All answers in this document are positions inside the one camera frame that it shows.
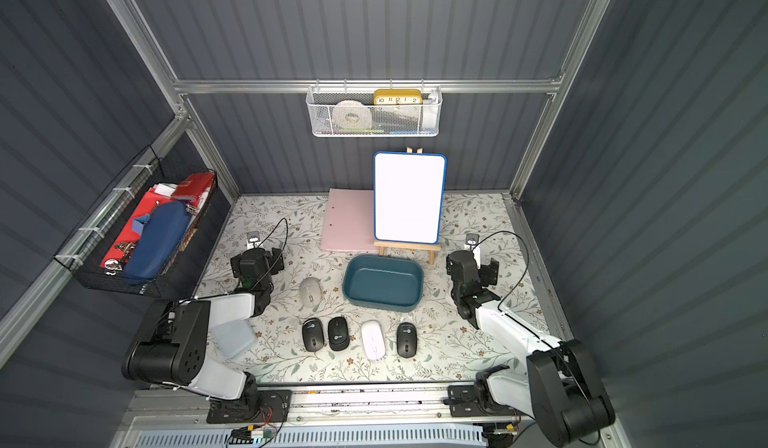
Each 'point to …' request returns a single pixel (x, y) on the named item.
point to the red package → (192, 190)
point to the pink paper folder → (349, 220)
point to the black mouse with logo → (338, 333)
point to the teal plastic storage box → (383, 283)
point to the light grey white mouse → (310, 292)
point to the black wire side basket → (84, 253)
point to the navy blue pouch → (160, 237)
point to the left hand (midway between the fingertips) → (257, 251)
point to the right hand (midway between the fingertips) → (484, 257)
